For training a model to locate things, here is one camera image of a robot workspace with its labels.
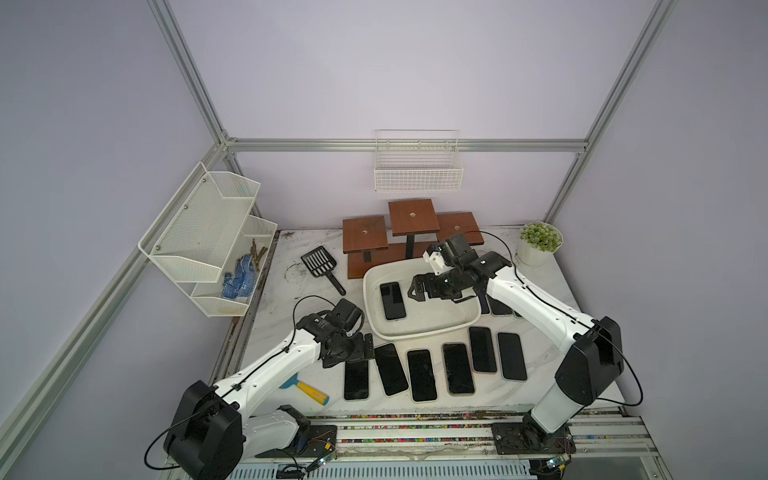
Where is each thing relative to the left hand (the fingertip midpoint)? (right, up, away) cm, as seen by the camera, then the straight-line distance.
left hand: (357, 359), depth 81 cm
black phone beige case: (+18, -5, +1) cm, 19 cm away
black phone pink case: (+37, -1, +9) cm, 39 cm away
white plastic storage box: (+22, +8, +15) cm, 28 cm away
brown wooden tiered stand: (+17, +38, +12) cm, 43 cm away
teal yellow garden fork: (-13, -9, -1) cm, 15 cm away
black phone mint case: (-1, -6, +1) cm, 6 cm away
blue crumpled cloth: (-35, +21, +6) cm, 41 cm away
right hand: (+19, +17, +1) cm, 25 cm away
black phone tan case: (+28, -4, +3) cm, 29 cm away
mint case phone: (+10, +14, +16) cm, 23 cm away
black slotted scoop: (-18, +26, +30) cm, 44 cm away
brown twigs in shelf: (-35, +29, +13) cm, 47 cm away
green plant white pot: (+59, +33, +17) cm, 69 cm away
